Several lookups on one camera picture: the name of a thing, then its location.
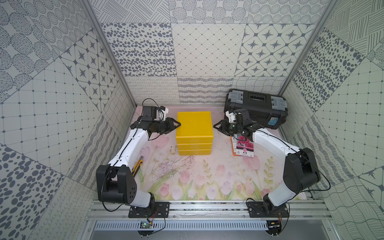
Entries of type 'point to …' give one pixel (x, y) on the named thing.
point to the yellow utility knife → (136, 168)
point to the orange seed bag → (234, 141)
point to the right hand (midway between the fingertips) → (216, 128)
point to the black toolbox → (267, 110)
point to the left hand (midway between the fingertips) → (177, 123)
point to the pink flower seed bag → (244, 146)
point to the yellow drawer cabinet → (195, 136)
